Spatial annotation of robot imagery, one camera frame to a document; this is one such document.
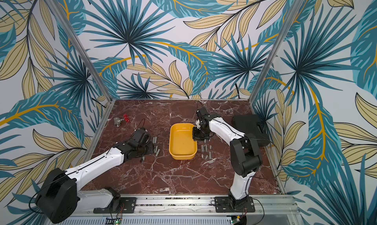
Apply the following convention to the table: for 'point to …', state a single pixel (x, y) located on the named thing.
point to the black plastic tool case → (248, 124)
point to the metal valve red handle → (117, 120)
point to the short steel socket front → (210, 147)
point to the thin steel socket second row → (206, 148)
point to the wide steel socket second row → (202, 148)
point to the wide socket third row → (209, 155)
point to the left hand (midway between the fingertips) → (151, 149)
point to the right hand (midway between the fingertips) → (194, 138)
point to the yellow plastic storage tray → (182, 146)
